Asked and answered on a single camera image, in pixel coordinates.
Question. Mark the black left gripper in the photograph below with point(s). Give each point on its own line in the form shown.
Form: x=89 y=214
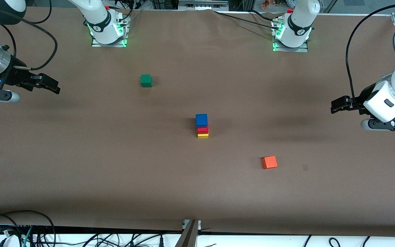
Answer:
x=364 y=95

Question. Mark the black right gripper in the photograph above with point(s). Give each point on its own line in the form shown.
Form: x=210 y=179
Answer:
x=16 y=75

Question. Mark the red block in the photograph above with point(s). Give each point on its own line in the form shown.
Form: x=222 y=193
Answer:
x=203 y=130

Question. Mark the blue block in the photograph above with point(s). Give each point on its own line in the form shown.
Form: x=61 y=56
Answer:
x=201 y=120

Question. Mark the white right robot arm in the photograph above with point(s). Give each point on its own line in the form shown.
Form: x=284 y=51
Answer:
x=98 y=17

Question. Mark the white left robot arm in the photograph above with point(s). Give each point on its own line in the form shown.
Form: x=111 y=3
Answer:
x=389 y=99

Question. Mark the orange block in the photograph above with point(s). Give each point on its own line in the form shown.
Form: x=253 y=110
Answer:
x=269 y=162

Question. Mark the green block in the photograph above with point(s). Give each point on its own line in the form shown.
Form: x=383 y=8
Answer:
x=145 y=80

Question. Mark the yellow block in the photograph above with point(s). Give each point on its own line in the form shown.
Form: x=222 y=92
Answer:
x=202 y=136

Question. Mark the brown paper table cover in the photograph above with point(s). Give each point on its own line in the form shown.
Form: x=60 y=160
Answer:
x=197 y=192

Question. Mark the grey metal device box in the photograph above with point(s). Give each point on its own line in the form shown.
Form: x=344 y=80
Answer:
x=202 y=4

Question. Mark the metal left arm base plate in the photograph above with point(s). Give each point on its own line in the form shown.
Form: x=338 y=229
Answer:
x=305 y=49

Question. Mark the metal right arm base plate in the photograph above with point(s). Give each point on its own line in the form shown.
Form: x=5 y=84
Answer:
x=126 y=37

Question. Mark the aluminium frame post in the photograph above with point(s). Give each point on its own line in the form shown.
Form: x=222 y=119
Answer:
x=189 y=236

